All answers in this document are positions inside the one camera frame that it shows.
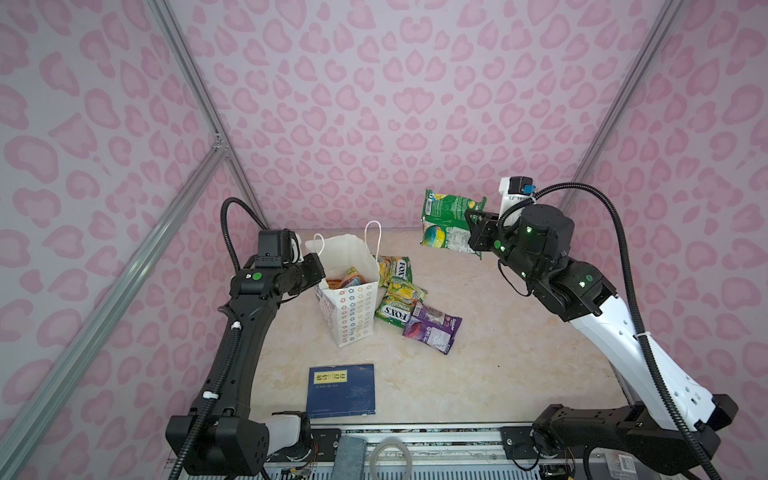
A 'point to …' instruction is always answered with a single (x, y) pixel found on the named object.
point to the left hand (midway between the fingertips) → (325, 263)
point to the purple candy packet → (432, 328)
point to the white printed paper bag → (346, 299)
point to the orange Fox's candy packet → (351, 278)
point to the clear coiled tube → (389, 442)
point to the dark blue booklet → (341, 391)
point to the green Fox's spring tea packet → (397, 303)
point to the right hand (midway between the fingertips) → (468, 211)
